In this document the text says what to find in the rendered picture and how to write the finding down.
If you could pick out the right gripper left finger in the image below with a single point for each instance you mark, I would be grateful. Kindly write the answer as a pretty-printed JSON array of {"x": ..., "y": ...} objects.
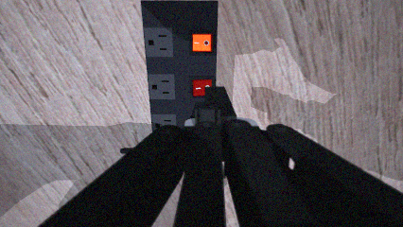
[{"x": 133, "y": 191}]

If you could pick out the black power strip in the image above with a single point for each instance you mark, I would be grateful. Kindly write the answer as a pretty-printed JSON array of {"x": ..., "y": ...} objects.
[{"x": 180, "y": 39}]

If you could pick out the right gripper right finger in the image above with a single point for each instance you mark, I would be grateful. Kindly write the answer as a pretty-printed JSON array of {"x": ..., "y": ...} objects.
[{"x": 327, "y": 190}]

